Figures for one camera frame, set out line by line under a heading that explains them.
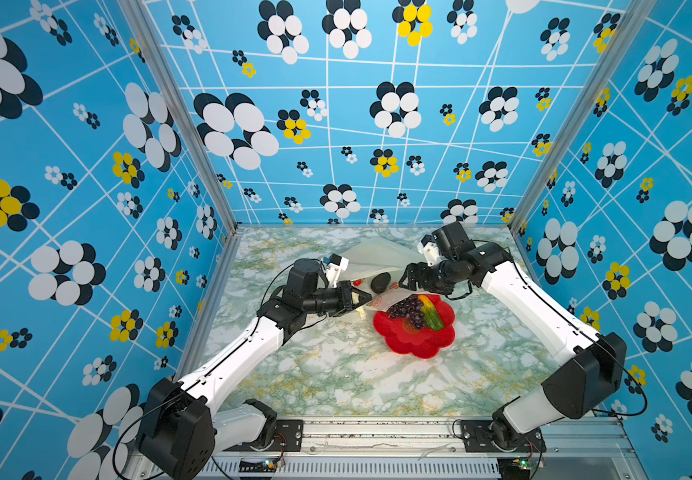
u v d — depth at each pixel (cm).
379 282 98
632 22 69
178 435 39
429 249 74
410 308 91
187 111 87
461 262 56
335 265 71
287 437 73
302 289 60
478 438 72
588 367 40
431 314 91
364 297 72
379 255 91
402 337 90
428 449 72
